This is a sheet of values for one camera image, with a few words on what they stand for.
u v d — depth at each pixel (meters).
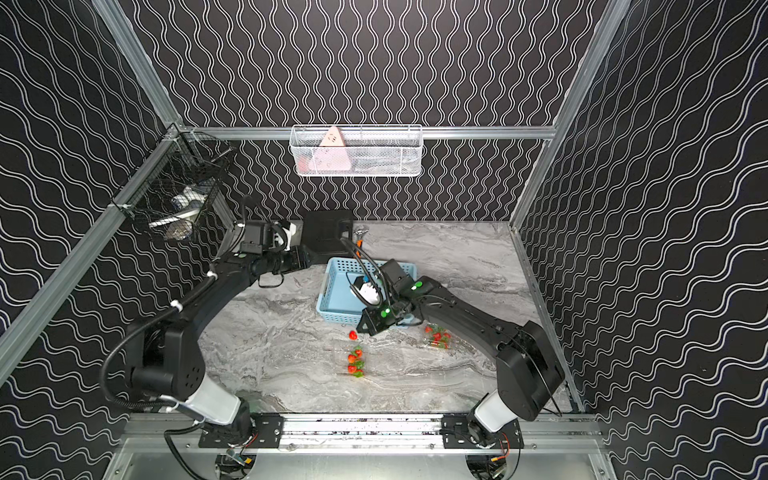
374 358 0.87
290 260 0.78
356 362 0.84
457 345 0.90
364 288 0.73
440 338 0.89
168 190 0.92
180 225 0.75
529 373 0.43
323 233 1.10
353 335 0.78
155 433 0.76
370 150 1.35
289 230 0.81
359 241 1.14
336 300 0.98
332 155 0.90
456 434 0.73
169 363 0.45
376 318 0.69
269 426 0.75
